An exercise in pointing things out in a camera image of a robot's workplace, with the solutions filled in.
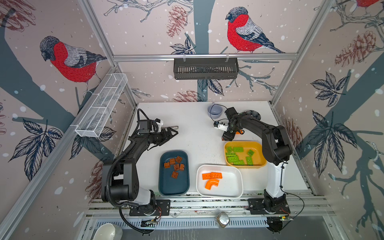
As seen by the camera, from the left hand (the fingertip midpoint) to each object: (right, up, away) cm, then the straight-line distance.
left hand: (172, 135), depth 86 cm
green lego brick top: (+46, -16, +3) cm, 49 cm away
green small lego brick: (+35, -10, +6) cm, 37 cm away
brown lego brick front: (+3, -15, +3) cm, 16 cm away
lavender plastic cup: (+28, +15, +27) cm, 42 cm away
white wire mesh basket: (-36, +10, -15) cm, 40 cm away
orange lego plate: (+20, -23, -3) cm, 31 cm away
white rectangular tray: (+33, -27, -6) cm, 43 cm away
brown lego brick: (+1, -23, -3) cm, 23 cm away
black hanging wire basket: (+21, +45, +18) cm, 53 cm away
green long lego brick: (+40, -17, +1) cm, 43 cm away
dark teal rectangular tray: (-1, -28, -6) cm, 28 cm away
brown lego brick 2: (0, -16, +1) cm, 16 cm away
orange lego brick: (+39, +1, +1) cm, 39 cm away
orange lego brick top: (+26, -23, -3) cm, 34 cm away
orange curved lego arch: (+22, -26, -5) cm, 34 cm away
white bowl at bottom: (-25, -38, -24) cm, 51 cm away
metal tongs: (-1, +3, +21) cm, 21 cm away
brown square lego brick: (+6, -19, -1) cm, 20 cm away
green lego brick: (+36, -15, +2) cm, 39 cm away
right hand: (+35, -2, +13) cm, 38 cm away
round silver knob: (+25, -32, -25) cm, 48 cm away
